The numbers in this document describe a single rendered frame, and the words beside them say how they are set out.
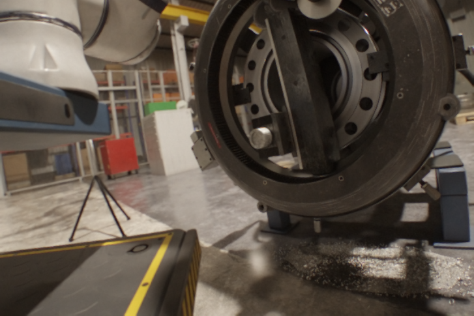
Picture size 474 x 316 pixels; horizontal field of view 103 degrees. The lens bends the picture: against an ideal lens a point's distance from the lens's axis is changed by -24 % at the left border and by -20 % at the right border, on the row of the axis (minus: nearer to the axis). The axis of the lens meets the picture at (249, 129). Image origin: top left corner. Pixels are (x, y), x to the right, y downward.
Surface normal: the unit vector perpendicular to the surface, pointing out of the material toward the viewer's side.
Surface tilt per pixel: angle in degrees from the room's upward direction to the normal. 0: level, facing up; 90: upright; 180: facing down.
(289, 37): 90
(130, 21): 135
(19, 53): 68
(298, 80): 90
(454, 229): 90
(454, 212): 90
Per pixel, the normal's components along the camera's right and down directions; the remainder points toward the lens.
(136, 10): 0.63, 0.59
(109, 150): 0.79, -0.15
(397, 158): -0.59, 0.14
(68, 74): 0.91, -0.27
